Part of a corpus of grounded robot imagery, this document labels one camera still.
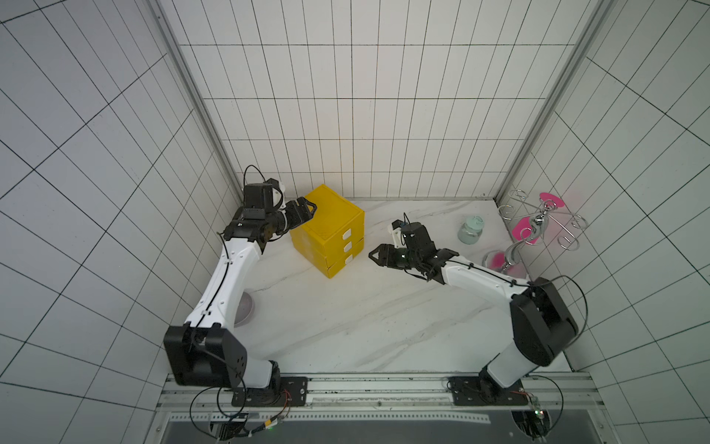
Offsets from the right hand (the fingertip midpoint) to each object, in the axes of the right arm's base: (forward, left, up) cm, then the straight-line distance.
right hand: (376, 249), depth 87 cm
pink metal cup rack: (+5, -45, +12) cm, 47 cm away
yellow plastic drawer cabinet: (0, +13, +9) cm, 15 cm away
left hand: (+2, +21, +13) cm, 25 cm away
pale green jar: (+16, -36, -9) cm, 40 cm away
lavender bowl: (-18, +41, -11) cm, 47 cm away
